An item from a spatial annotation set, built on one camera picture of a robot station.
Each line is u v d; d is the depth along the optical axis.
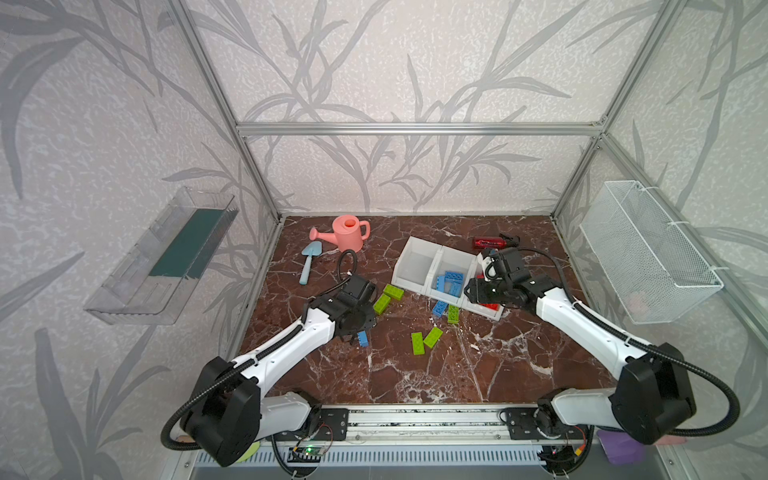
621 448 0.73
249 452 0.44
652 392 0.41
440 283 0.97
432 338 0.89
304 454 0.71
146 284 0.63
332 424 0.74
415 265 1.04
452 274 0.99
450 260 1.04
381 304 0.94
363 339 0.86
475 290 0.75
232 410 0.40
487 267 0.76
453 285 0.99
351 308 0.63
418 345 0.87
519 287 0.61
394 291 0.96
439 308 0.94
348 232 1.02
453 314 0.93
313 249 1.08
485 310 0.90
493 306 0.91
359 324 0.75
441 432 0.74
